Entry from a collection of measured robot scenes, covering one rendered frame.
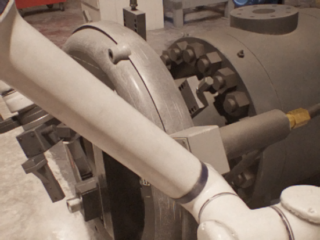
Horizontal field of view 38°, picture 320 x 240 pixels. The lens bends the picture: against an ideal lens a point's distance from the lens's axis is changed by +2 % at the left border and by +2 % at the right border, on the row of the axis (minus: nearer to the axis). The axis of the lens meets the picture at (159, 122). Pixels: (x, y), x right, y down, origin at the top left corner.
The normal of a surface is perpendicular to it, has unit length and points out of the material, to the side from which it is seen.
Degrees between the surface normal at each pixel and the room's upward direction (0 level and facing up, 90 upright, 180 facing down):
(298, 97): 63
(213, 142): 67
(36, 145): 83
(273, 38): 21
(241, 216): 0
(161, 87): 44
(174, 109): 53
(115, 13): 90
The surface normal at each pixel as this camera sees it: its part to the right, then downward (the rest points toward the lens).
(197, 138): 0.45, -0.04
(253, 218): -0.03, -0.85
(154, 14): 0.42, 0.36
